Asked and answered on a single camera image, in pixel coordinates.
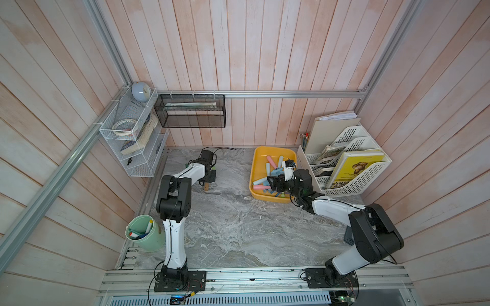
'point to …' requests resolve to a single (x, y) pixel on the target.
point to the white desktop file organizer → (321, 166)
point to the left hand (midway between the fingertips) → (208, 178)
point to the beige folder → (323, 132)
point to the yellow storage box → (267, 161)
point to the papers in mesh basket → (190, 105)
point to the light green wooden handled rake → (207, 186)
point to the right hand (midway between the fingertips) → (273, 175)
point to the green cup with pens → (145, 232)
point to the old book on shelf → (145, 133)
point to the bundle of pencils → (304, 136)
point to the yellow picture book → (351, 164)
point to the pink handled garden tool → (270, 160)
